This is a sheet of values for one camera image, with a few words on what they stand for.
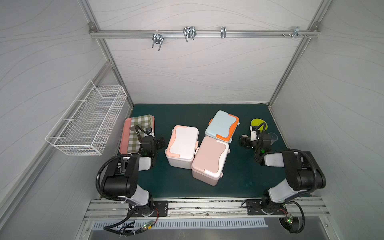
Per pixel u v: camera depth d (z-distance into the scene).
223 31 0.78
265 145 0.73
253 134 0.85
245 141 0.87
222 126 0.88
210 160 0.75
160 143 0.86
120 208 0.75
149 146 0.71
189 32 0.77
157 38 0.80
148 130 0.81
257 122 1.06
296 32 0.77
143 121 1.08
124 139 0.99
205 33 0.78
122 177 0.46
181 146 0.80
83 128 0.67
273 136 0.96
